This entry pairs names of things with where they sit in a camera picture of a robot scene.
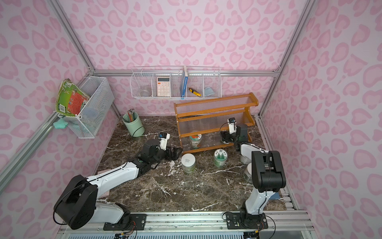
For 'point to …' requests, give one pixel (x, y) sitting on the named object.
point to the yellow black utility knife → (195, 92)
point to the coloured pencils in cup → (131, 114)
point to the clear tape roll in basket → (144, 93)
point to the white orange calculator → (163, 86)
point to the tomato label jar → (195, 141)
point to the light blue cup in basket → (208, 91)
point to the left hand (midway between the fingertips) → (176, 145)
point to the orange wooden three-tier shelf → (207, 117)
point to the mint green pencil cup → (136, 128)
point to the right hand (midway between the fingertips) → (227, 128)
